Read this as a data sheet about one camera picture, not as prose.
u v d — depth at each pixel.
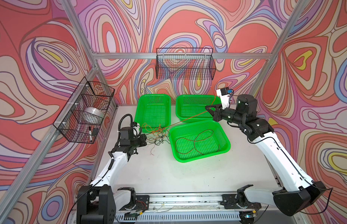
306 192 0.37
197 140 0.98
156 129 0.82
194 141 0.98
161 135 0.88
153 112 1.15
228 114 0.57
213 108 0.65
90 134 0.72
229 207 0.73
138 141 0.74
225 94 0.57
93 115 0.70
